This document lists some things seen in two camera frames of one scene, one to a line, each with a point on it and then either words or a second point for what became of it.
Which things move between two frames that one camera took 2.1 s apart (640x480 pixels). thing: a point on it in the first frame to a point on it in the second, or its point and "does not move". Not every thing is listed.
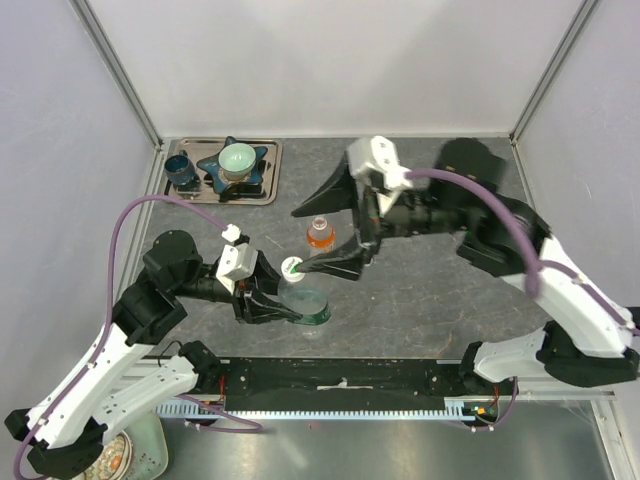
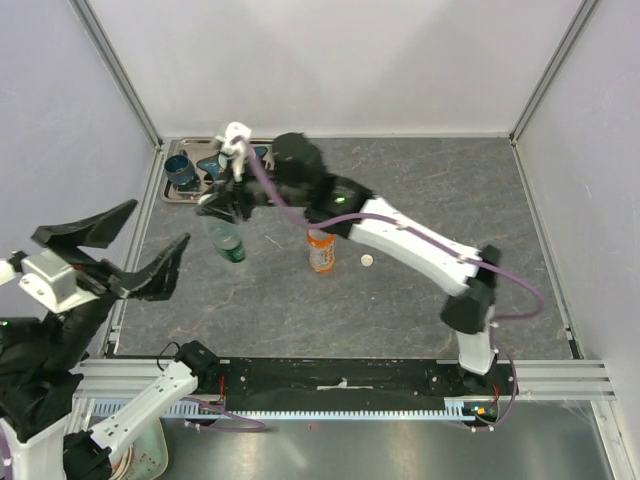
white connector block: x=237 y=263 to x=50 y=278
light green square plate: x=150 y=455 does not move
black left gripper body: x=239 y=290 to x=96 y=278
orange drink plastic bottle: x=320 y=236 does not move
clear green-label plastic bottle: x=307 y=297 to x=226 y=237
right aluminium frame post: x=576 y=25 does not move
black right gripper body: x=372 y=225 to x=246 y=195
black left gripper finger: x=260 y=308 to x=96 y=231
